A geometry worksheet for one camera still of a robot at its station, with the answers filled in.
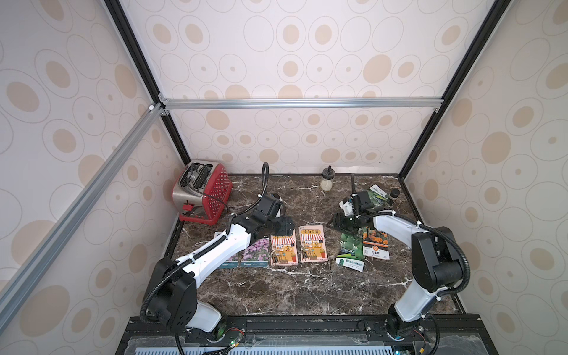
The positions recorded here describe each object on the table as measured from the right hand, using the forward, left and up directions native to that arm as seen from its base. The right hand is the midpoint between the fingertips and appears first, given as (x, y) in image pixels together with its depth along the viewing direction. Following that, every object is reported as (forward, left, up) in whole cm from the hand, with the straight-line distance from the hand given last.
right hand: (340, 225), depth 94 cm
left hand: (-7, +19, +11) cm, 23 cm away
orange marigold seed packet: (-5, -15, -6) cm, 17 cm away
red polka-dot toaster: (+5, +58, +14) cm, 59 cm away
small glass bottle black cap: (+25, +4, +5) cm, 26 cm away
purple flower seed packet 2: (-13, +34, -4) cm, 37 cm away
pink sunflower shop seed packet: (-10, +24, -5) cm, 26 cm away
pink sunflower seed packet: (-9, +11, -5) cm, 15 cm away
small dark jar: (+16, -26, +3) cm, 30 cm away
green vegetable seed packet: (+23, -22, -6) cm, 32 cm away
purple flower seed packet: (-16, +41, -5) cm, 44 cm away
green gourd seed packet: (-9, -5, -6) cm, 12 cm away
